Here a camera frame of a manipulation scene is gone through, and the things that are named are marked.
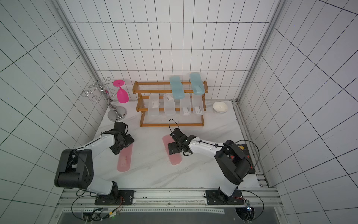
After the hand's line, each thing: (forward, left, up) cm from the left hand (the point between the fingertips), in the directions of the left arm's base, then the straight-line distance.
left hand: (125, 146), depth 91 cm
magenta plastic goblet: (+33, +6, +16) cm, 37 cm away
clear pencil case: (+24, -18, +16) cm, 34 cm away
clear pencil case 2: (+24, -49, +16) cm, 57 cm away
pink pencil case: (-9, -2, +1) cm, 9 cm away
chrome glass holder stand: (+29, +13, +26) cm, 41 cm away
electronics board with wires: (-35, -71, 0) cm, 79 cm away
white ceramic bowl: (+34, -69, +3) cm, 77 cm away
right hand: (-2, -31, +1) cm, 31 cm away
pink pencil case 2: (-8, -34, 0) cm, 34 cm away
